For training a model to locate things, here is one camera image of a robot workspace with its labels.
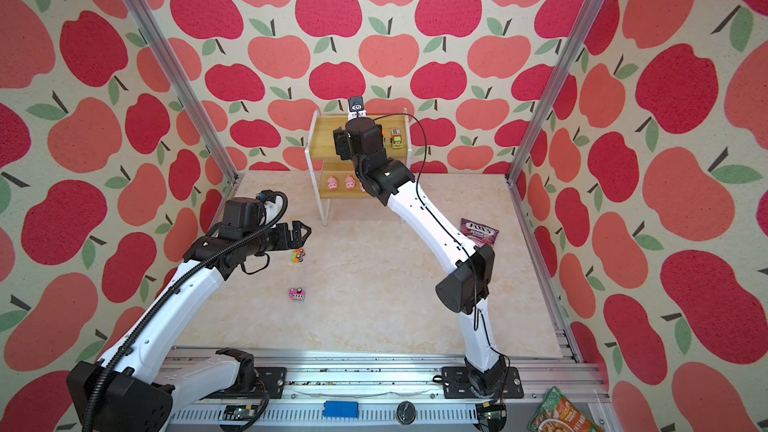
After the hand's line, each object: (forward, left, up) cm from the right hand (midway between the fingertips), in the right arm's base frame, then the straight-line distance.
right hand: (362, 125), depth 75 cm
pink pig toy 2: (+3, +6, -24) cm, 25 cm away
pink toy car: (-30, +18, -39) cm, 53 cm away
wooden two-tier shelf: (+5, +11, -25) cm, 28 cm away
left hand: (-21, +15, -20) cm, 32 cm away
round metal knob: (-56, -16, -32) cm, 67 cm away
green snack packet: (-52, -52, -41) cm, 84 cm away
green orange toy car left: (-17, +22, -39) cm, 48 cm away
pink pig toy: (+2, +12, -24) cm, 27 cm away
